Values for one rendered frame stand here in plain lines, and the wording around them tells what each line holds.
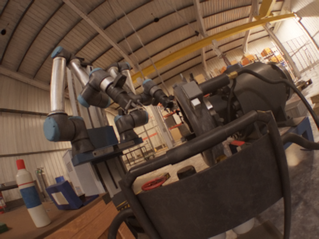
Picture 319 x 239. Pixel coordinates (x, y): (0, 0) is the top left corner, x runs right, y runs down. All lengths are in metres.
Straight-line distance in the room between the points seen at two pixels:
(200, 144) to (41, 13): 8.72
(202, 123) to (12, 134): 8.94
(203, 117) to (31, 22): 9.02
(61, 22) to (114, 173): 8.32
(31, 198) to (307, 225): 0.99
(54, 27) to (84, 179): 8.41
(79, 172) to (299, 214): 1.49
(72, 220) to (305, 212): 0.93
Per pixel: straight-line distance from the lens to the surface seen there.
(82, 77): 0.99
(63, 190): 0.54
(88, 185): 1.26
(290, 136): 0.45
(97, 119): 1.35
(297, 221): 0.75
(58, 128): 0.83
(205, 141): 0.25
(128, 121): 1.22
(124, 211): 0.42
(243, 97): 0.96
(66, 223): 0.50
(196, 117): 0.76
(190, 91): 0.71
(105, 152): 0.98
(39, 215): 0.50
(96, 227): 0.58
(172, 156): 0.25
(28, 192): 0.50
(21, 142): 8.95
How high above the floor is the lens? 0.59
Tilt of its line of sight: 10 degrees up
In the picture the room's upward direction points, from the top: 24 degrees counter-clockwise
